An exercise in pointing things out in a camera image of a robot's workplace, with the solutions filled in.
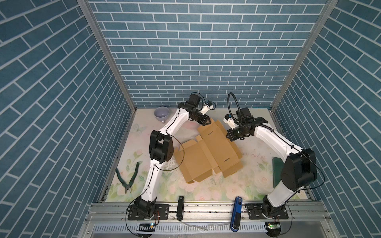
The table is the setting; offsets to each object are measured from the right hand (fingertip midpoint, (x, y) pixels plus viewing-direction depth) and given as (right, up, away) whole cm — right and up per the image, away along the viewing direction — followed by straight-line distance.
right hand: (226, 134), depth 88 cm
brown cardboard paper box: (-8, -11, +6) cm, 15 cm away
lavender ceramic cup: (-45, +14, +25) cm, 53 cm away
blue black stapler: (+2, -40, -16) cm, 43 cm away
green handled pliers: (-57, -29, -6) cm, 64 cm away
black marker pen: (-26, -37, -13) cm, 47 cm away
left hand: (-11, +8, +8) cm, 16 cm away
